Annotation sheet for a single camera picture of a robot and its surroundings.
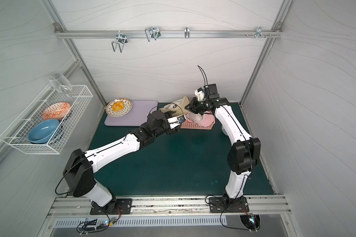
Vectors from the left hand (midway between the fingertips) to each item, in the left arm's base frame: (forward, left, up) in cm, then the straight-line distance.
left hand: (176, 115), depth 79 cm
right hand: (+6, -4, 0) cm, 8 cm away
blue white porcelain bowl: (+6, -32, -22) cm, 39 cm away
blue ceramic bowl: (-18, +56, +9) cm, 60 cm away
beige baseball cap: (+10, -1, -3) cm, 10 cm away
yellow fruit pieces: (+28, +49, -22) cm, 60 cm away
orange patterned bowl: (-5, +58, +7) cm, 59 cm away
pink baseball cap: (+12, -20, -19) cm, 30 cm away
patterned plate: (+30, +42, -25) cm, 57 cm away
